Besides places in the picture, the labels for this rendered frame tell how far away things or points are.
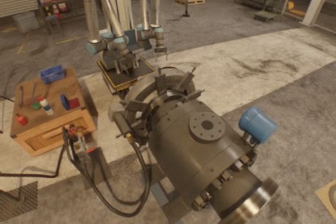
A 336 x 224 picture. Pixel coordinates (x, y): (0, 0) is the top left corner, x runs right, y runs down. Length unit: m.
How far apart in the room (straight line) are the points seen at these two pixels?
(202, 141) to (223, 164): 0.16
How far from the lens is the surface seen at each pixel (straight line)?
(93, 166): 2.01
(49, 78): 2.52
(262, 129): 0.99
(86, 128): 2.19
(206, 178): 0.95
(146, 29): 1.94
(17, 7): 9.67
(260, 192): 1.02
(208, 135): 0.96
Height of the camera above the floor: 1.70
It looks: 43 degrees down
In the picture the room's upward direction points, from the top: straight up
